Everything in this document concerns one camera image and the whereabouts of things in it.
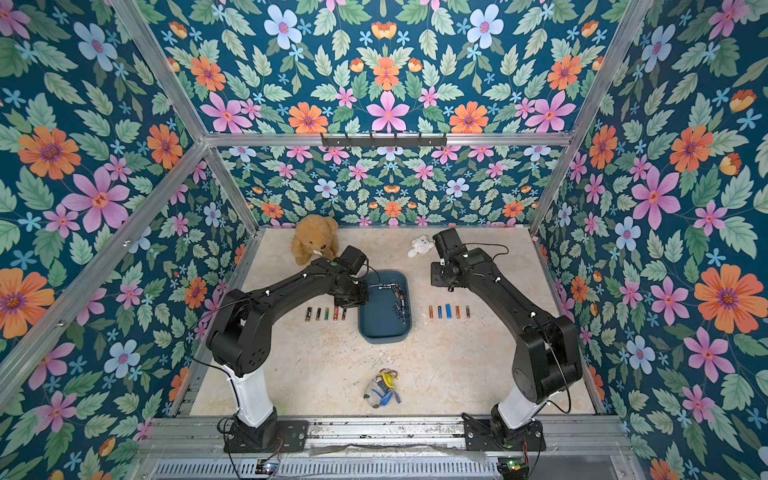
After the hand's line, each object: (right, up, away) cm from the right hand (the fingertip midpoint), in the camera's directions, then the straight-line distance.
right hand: (443, 274), depth 88 cm
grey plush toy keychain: (-18, -29, -11) cm, 36 cm away
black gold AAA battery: (-31, -14, +8) cm, 35 cm away
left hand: (-22, -8, +5) cm, 24 cm away
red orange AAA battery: (-3, -13, +9) cm, 16 cm away
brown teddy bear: (-41, +12, +8) cm, 43 cm away
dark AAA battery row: (+9, -13, +9) cm, 18 cm away
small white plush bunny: (-6, +9, +23) cm, 26 cm away
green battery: (-37, -15, +8) cm, 41 cm away
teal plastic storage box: (-17, -15, +6) cm, 23 cm away
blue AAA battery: (0, -14, +8) cm, 17 cm away
